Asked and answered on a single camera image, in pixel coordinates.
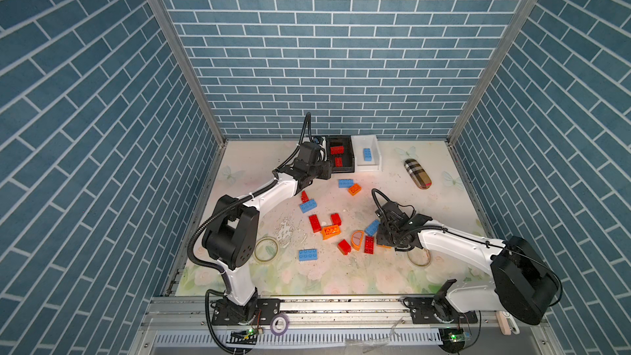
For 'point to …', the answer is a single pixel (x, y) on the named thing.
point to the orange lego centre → (329, 231)
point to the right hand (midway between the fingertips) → (381, 238)
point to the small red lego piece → (304, 197)
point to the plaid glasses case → (417, 173)
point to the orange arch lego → (357, 237)
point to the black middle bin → (348, 160)
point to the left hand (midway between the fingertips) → (333, 165)
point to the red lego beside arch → (369, 245)
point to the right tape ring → (420, 256)
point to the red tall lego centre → (315, 223)
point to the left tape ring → (265, 250)
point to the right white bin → (361, 141)
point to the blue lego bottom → (308, 255)
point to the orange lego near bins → (354, 189)
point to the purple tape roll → (287, 321)
